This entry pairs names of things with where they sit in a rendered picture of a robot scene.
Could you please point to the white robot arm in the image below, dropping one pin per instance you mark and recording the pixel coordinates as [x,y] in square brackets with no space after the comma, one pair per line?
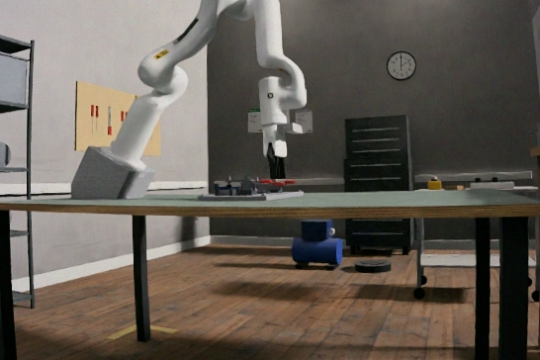
[170,84]

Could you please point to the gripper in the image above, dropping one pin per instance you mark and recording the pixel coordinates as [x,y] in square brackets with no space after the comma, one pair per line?
[274,145]

